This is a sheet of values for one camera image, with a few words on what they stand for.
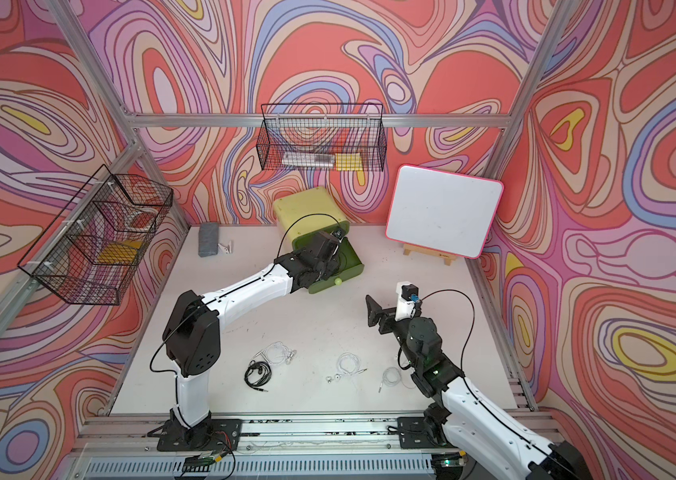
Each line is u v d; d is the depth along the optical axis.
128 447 0.73
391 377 0.83
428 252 1.06
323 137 0.85
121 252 0.72
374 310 0.69
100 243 0.69
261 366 0.84
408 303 0.66
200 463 0.72
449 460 0.72
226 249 1.11
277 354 0.87
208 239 1.14
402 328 0.69
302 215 0.73
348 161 0.91
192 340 0.49
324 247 0.68
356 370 0.84
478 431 0.50
